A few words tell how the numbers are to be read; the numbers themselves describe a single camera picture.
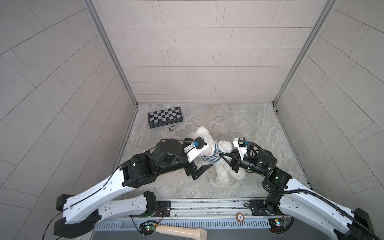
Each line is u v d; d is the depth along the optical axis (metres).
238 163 0.59
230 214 0.71
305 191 0.48
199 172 0.49
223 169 0.67
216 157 0.65
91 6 0.71
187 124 1.04
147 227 0.65
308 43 0.83
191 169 0.48
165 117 1.05
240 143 0.58
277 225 0.68
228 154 0.63
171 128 0.99
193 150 0.46
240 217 0.69
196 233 0.63
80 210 0.37
